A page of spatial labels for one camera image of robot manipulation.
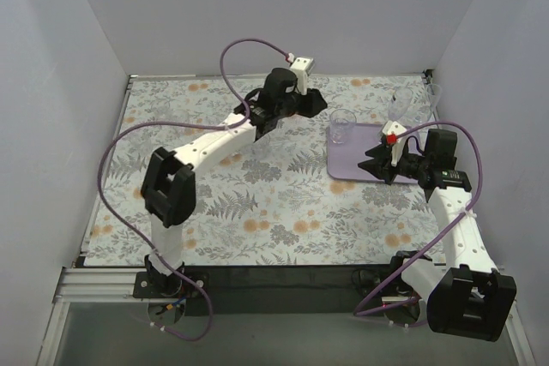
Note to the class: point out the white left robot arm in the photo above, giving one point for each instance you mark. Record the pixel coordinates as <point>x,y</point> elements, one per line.
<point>169,187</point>

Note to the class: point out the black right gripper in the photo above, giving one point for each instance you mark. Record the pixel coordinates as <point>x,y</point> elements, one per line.
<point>389,164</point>

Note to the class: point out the small clear tumbler glass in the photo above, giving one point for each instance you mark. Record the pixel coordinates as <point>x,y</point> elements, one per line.
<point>260,148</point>

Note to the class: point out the floral patterned tablecloth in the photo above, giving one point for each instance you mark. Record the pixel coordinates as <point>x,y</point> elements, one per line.
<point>283,209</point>

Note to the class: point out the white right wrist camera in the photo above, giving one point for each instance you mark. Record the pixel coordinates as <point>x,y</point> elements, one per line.
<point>391,134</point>

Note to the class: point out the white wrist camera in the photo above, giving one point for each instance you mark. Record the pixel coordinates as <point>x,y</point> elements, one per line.
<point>391,134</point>
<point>301,67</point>

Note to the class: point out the aluminium frame rail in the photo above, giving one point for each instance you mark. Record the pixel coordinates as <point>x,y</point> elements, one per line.
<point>109,284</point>

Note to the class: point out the clear faceted tumbler glass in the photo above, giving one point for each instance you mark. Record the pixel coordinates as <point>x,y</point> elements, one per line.
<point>341,124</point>

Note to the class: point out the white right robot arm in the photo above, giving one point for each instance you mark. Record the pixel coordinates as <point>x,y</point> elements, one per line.
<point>464,292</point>

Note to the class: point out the clear champagne flute glass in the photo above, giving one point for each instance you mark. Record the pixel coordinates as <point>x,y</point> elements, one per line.
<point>399,103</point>

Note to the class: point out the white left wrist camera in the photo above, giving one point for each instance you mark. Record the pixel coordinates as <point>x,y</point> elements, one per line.
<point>301,67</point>

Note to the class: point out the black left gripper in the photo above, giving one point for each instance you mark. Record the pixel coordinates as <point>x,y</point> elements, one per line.
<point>303,103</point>

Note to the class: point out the clear wine glass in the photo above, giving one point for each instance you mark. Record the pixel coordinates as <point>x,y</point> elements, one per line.
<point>427,103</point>

